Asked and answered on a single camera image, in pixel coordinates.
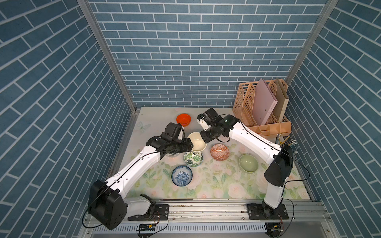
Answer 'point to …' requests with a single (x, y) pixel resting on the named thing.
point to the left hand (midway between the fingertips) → (192, 146)
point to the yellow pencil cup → (278, 139)
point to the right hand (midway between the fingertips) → (204, 137)
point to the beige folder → (283, 99)
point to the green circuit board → (147, 227)
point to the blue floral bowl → (181, 175)
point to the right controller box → (273, 229)
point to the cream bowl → (198, 143)
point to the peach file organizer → (243, 109)
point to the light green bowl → (248, 163)
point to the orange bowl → (183, 119)
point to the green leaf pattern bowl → (193, 159)
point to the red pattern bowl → (220, 152)
